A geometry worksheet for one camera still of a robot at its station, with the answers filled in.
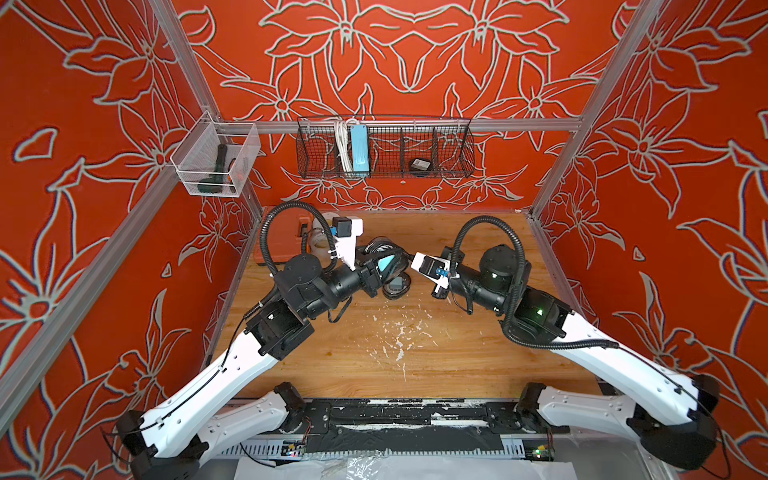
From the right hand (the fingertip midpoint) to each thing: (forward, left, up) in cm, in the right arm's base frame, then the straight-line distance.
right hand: (409, 249), depth 59 cm
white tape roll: (+46, +29, -37) cm, 66 cm away
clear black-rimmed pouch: (+13, +2, -36) cm, 38 cm away
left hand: (-2, +2, +3) cm, 5 cm away
